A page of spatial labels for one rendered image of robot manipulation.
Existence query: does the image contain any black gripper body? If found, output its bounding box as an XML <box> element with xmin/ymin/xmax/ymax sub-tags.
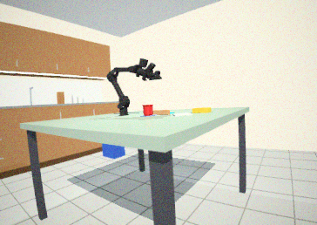
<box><xmin>142</xmin><ymin>69</ymin><xmax>160</xmax><ymax>81</ymax></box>

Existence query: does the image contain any yellow block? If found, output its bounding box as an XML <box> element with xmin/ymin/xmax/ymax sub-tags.
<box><xmin>192</xmin><ymin>107</ymin><xmax>211</xmax><ymax>113</ymax></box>

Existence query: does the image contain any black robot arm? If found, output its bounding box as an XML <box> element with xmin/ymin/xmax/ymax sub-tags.
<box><xmin>106</xmin><ymin>58</ymin><xmax>156</xmax><ymax>116</ymax></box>

